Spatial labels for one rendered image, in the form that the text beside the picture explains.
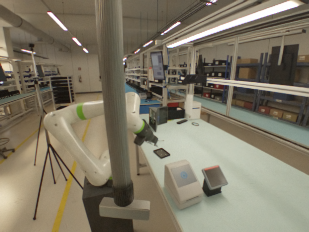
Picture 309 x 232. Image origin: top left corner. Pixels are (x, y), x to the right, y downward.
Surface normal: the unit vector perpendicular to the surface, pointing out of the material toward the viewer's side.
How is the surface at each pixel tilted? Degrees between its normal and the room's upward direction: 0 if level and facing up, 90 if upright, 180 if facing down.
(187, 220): 0
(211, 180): 32
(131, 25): 90
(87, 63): 90
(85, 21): 90
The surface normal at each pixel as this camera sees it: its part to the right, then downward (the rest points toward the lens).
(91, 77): 0.31, 0.28
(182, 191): 0.24, -0.54
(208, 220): 0.00, -0.96
